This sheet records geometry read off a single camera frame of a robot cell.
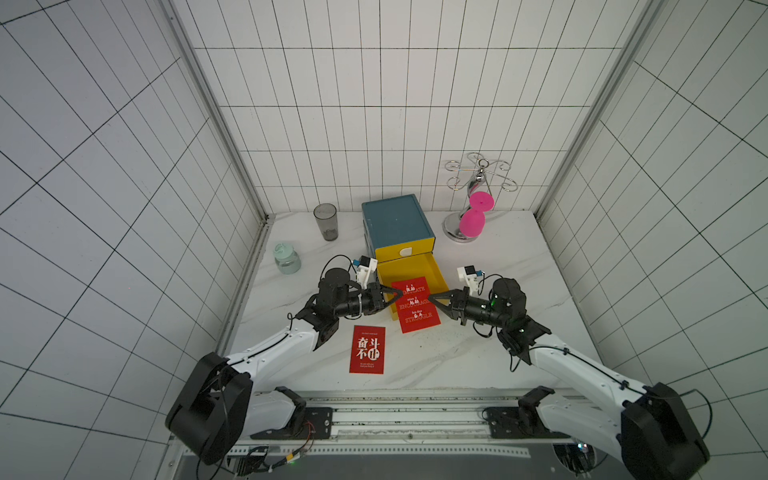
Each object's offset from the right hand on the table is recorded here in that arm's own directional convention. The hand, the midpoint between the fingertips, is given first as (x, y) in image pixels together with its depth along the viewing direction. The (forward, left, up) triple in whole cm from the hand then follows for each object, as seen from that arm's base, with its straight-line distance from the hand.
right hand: (429, 294), depth 74 cm
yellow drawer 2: (+16, +4, -12) cm, 20 cm away
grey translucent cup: (+33, +35, -7) cm, 48 cm away
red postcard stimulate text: (-4, +3, -1) cm, 5 cm away
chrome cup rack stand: (+40, -16, +10) cm, 44 cm away
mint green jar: (+17, +46, -13) cm, 51 cm away
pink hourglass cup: (+30, -15, -3) cm, 33 cm away
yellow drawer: (+14, +7, 0) cm, 15 cm away
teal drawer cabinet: (+22, +10, 0) cm, 24 cm away
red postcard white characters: (-8, +16, -19) cm, 27 cm away
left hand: (-1, +8, -2) cm, 8 cm away
